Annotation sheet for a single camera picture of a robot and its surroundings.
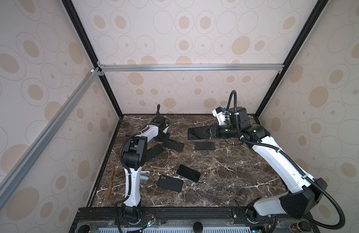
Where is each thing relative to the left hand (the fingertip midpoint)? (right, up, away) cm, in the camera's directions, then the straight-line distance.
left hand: (169, 135), depth 103 cm
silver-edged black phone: (+15, 0, -11) cm, 19 cm away
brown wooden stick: (-32, -28, -20) cm, 47 cm away
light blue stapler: (-13, -23, -16) cm, 31 cm away
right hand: (+20, +4, -32) cm, 38 cm away
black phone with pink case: (+14, -22, -16) cm, 30 cm away
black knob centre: (+16, -38, -40) cm, 58 cm away
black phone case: (+4, -7, 0) cm, 8 cm away
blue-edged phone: (+25, -7, -2) cm, 26 cm away
